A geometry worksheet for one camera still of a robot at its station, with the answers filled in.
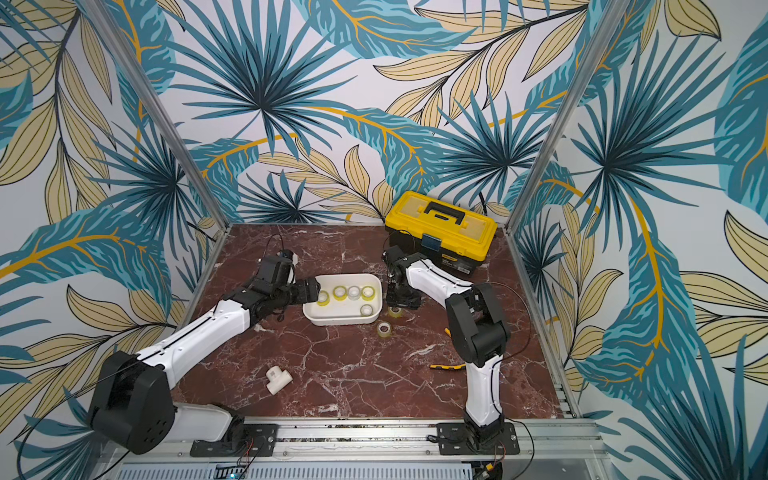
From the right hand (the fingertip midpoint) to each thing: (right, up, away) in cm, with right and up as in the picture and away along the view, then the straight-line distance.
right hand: (399, 303), depth 95 cm
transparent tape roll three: (-10, +3, +5) cm, 12 cm away
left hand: (-27, +5, -9) cm, 29 cm away
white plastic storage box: (-16, -3, +1) cm, 17 cm away
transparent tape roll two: (-15, +3, +5) cm, 16 cm away
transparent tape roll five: (-20, +3, +5) cm, 21 cm away
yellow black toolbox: (+17, +23, 0) cm, 29 cm away
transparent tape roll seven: (-1, -3, 0) cm, 3 cm away
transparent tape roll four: (-11, -2, 0) cm, 11 cm away
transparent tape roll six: (-5, -7, -3) cm, 9 cm away
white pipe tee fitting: (-33, -18, -15) cm, 41 cm away
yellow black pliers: (+13, -16, -11) cm, 24 cm away
